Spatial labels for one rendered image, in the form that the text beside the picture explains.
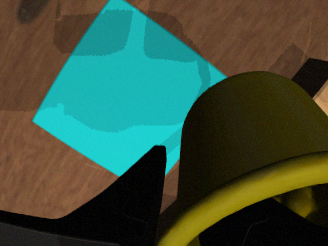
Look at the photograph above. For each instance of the yellow cup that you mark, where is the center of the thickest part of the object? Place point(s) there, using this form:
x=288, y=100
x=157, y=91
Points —
x=249, y=137

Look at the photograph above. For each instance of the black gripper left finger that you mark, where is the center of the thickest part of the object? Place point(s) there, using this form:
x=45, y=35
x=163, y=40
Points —
x=126, y=214

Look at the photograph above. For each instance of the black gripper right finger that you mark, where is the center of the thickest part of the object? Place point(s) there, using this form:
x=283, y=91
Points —
x=265, y=223

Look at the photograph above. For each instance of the dark brown rectangular bar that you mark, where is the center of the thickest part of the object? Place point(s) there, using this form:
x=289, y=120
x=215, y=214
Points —
x=313, y=78

